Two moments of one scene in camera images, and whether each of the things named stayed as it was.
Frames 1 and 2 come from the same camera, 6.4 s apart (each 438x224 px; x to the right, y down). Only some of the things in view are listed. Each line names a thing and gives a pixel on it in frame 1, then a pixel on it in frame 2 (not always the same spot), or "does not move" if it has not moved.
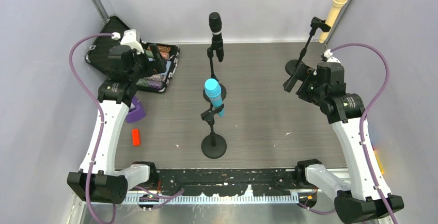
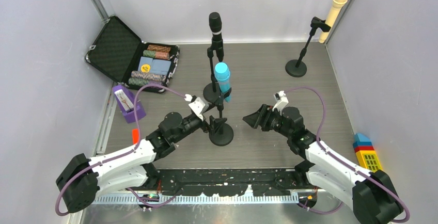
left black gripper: [159, 62] to [213, 125]
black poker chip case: [156, 79] does not move
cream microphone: [340, 0] does not move
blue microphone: [213, 89] to [222, 72]
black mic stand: [214, 145] to [224, 134]
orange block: [136, 139] does not move
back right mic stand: [316, 22] does not move
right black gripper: [305, 74] to [259, 118]
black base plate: [233, 182] does not move
